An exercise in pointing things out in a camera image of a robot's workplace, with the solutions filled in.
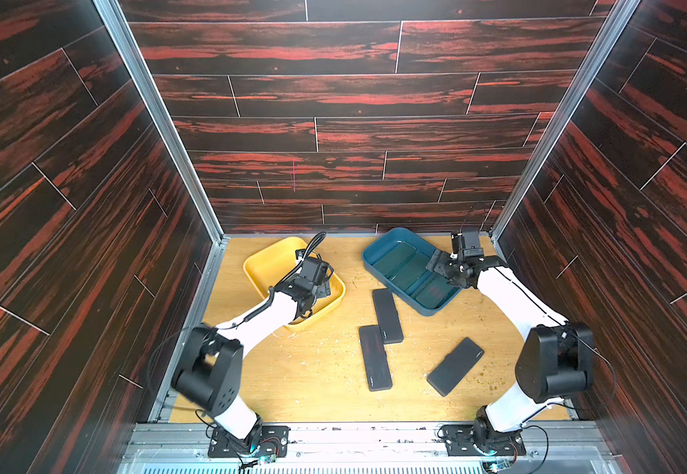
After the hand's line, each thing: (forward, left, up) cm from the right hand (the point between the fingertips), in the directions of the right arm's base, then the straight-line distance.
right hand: (446, 265), depth 92 cm
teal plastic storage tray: (+15, +22, -12) cm, 29 cm away
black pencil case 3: (-28, 0, -15) cm, 32 cm away
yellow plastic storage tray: (+6, +61, -12) cm, 62 cm away
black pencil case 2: (-27, +22, -13) cm, 37 cm away
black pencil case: (-11, +17, -14) cm, 25 cm away
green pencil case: (-3, +2, -11) cm, 11 cm away
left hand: (-6, +41, -3) cm, 42 cm away
